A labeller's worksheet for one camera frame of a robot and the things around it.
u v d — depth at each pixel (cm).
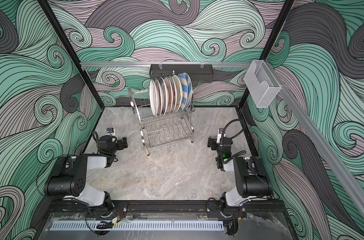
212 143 86
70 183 44
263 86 76
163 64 92
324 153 52
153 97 83
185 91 73
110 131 82
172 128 101
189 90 71
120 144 85
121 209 73
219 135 83
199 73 95
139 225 70
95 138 73
